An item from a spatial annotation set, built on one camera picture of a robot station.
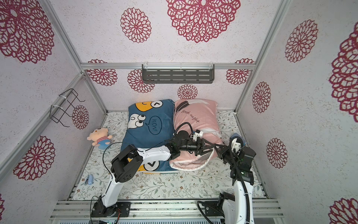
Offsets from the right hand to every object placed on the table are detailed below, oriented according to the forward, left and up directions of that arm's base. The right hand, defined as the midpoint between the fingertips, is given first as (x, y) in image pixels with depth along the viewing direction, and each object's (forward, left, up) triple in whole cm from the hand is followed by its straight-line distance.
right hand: (213, 144), depth 76 cm
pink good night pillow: (+27, +3, -6) cm, 28 cm away
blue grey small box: (+19, -22, -18) cm, 35 cm away
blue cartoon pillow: (+24, +41, -13) cm, 49 cm away
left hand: (-3, -1, 0) cm, 3 cm away
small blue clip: (-16, +72, -17) cm, 75 cm away
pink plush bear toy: (+13, +74, -12) cm, 77 cm away
